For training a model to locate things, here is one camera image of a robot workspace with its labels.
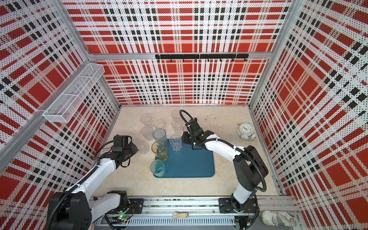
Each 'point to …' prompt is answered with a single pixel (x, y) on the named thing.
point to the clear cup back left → (146, 118)
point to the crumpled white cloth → (278, 218)
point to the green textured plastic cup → (157, 167)
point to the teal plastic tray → (189, 163)
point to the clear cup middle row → (159, 123)
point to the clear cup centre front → (178, 126)
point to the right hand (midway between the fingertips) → (185, 137)
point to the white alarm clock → (246, 132)
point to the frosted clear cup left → (147, 131)
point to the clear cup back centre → (176, 114)
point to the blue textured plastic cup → (160, 134)
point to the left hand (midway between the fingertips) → (137, 147)
